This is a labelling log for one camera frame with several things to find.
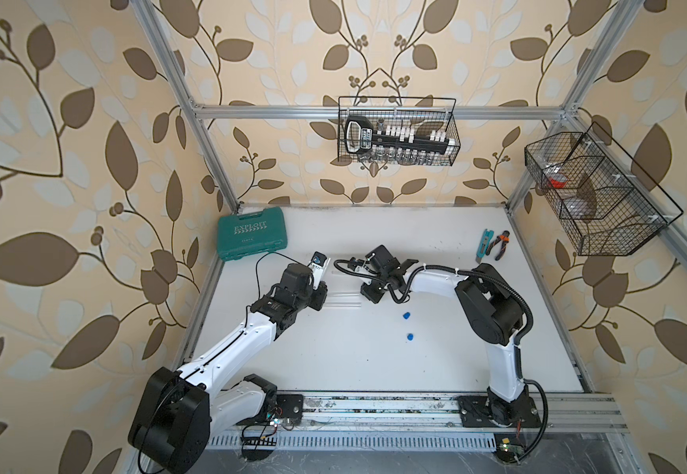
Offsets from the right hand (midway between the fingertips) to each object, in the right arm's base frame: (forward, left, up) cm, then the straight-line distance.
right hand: (365, 288), depth 98 cm
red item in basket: (+13, -54, +32) cm, 64 cm away
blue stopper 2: (-17, -12, +1) cm, 21 cm away
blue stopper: (-10, -12, 0) cm, 16 cm away
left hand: (-4, +15, +14) cm, 20 cm away
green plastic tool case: (+22, +41, +5) cm, 47 cm away
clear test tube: (-5, +8, 0) cm, 9 cm away
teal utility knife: (+16, -45, +1) cm, 48 cm away
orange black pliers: (+18, -53, +1) cm, 56 cm away
